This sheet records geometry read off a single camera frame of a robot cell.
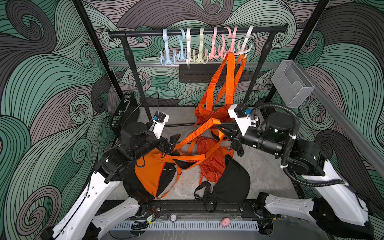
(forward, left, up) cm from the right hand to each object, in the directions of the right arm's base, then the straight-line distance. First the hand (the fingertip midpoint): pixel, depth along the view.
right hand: (216, 124), depth 50 cm
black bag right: (-8, -13, -45) cm, 47 cm away
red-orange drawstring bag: (+1, -4, -44) cm, 44 cm away
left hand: (+5, +17, -8) cm, 20 cm away
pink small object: (-24, -7, -44) cm, 51 cm away
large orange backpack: (-2, +29, -40) cm, 49 cm away
